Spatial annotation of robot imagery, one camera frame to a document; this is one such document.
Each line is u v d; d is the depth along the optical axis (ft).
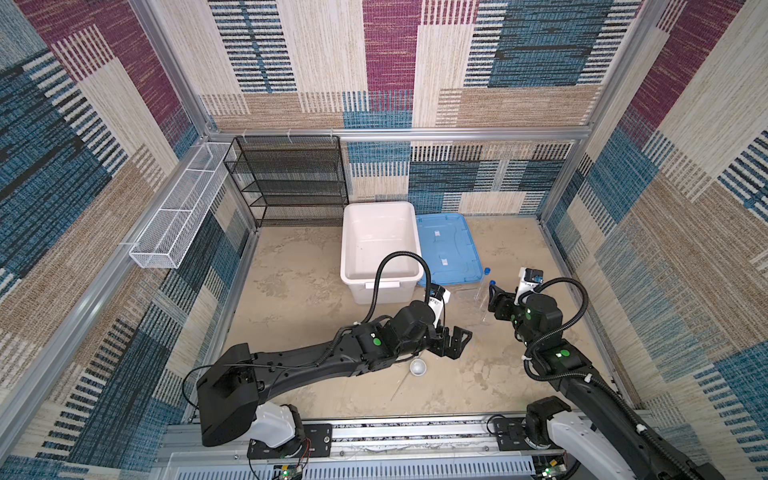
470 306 3.15
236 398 1.33
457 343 2.09
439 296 2.14
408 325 1.78
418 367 2.77
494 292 2.65
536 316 1.96
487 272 2.86
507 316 2.36
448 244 3.73
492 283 2.74
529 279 2.24
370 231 3.59
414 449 2.39
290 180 3.61
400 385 2.71
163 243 2.98
